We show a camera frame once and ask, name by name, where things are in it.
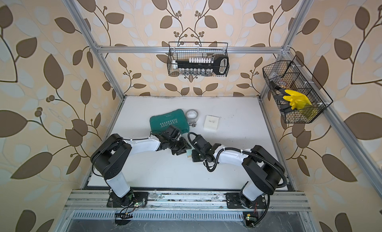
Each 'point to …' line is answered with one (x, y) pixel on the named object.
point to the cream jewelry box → (211, 122)
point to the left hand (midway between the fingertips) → (189, 147)
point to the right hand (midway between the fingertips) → (194, 156)
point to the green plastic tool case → (160, 122)
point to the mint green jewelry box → (189, 153)
